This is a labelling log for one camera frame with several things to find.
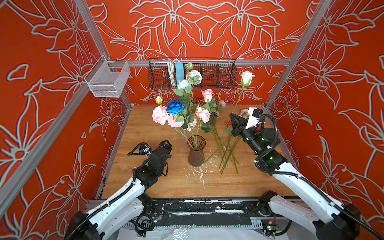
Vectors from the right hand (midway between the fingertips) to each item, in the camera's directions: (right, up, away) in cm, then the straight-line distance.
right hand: (228, 114), depth 65 cm
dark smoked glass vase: (-14, -24, +24) cm, 37 cm away
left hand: (-30, -16, +15) cm, 37 cm away
